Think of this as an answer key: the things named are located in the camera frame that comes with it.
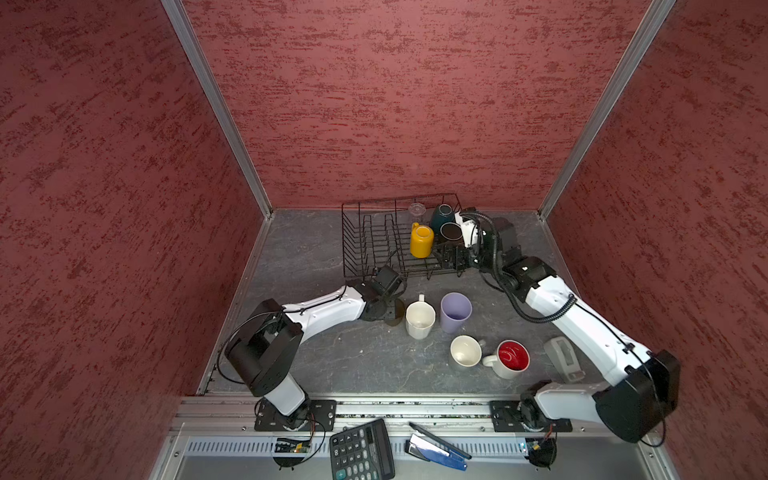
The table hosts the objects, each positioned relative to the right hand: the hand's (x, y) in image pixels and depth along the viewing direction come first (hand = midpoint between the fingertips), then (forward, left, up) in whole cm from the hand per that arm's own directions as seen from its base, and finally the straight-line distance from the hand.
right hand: (444, 251), depth 78 cm
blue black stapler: (-41, +7, -23) cm, 47 cm away
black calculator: (-42, +22, -22) cm, 52 cm away
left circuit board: (-39, +41, -27) cm, 63 cm away
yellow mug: (+16, +3, -15) cm, 22 cm away
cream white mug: (-20, -6, -19) cm, 28 cm away
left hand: (-8, +17, -21) cm, 28 cm away
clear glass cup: (+29, +4, -13) cm, 32 cm away
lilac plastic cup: (-10, -4, -15) cm, 18 cm away
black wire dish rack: (+25, +12, -21) cm, 35 cm away
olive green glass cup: (-12, +14, -11) cm, 21 cm away
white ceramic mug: (-10, +6, -19) cm, 22 cm away
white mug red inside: (-22, -19, -23) cm, 37 cm away
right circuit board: (-42, -21, -26) cm, 54 cm away
